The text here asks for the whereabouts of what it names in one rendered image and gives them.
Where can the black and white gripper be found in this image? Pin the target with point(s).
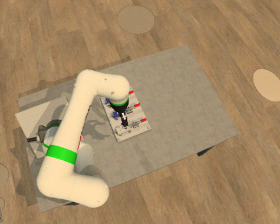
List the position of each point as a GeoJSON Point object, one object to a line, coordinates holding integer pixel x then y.
{"type": "Point", "coordinates": [122, 114]}

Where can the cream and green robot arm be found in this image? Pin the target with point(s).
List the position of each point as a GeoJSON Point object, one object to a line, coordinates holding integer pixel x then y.
{"type": "Point", "coordinates": [63, 147]}

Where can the red-handled toggle clamp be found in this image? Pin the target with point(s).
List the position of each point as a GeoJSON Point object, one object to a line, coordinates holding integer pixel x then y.
{"type": "Point", "coordinates": [136, 123]}

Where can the toggle clamp with red handle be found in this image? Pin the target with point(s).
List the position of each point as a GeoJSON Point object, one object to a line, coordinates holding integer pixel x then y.
{"type": "Point", "coordinates": [129, 109]}

